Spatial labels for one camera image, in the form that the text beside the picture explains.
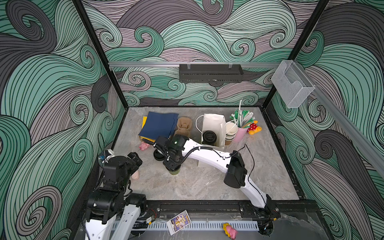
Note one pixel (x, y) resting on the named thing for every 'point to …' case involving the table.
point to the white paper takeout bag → (216, 123)
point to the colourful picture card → (178, 222)
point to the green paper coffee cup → (174, 172)
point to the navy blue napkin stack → (159, 124)
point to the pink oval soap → (136, 175)
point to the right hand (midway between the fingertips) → (173, 163)
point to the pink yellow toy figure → (229, 230)
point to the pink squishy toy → (143, 146)
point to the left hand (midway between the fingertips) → (132, 156)
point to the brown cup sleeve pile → (184, 123)
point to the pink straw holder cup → (240, 134)
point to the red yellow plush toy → (253, 128)
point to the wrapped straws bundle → (242, 118)
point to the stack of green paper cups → (231, 129)
